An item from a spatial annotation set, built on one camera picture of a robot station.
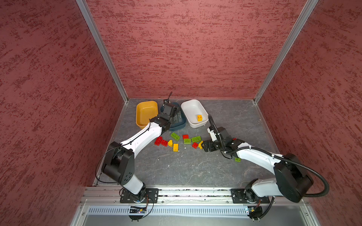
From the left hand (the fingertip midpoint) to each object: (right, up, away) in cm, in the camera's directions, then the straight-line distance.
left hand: (172, 117), depth 89 cm
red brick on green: (+9, -14, +7) cm, 17 cm away
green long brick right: (+32, -18, -26) cm, 46 cm away
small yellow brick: (-2, -18, +3) cm, 18 cm away
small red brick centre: (+15, -19, +4) cm, 24 cm away
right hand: (+22, -18, -1) cm, 29 cm away
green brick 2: (+16, -15, +6) cm, 23 cm away
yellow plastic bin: (-25, +4, +24) cm, 35 cm away
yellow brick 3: (+18, -19, +2) cm, 26 cm away
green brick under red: (+10, -17, +6) cm, 20 cm away
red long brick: (-10, -16, +6) cm, 20 cm away
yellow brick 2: (+2, -20, +3) cm, 21 cm away
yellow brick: (+19, -1, +16) cm, 25 cm away
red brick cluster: (-6, -18, +5) cm, 19 cm away
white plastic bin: (+14, +6, +25) cm, 29 cm away
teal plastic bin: (+5, -2, -8) cm, 9 cm away
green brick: (+1, -14, +9) cm, 16 cm away
